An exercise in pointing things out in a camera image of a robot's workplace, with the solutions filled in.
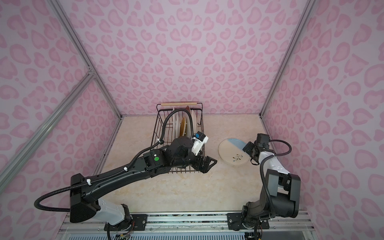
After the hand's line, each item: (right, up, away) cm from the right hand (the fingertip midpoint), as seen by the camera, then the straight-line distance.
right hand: (250, 148), depth 91 cm
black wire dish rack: (-57, +26, +12) cm, 64 cm away
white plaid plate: (-49, +13, +16) cm, 53 cm away
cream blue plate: (-11, -3, +7) cm, 13 cm away
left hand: (-26, +1, -26) cm, 37 cm away
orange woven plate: (-42, +13, +4) cm, 44 cm away
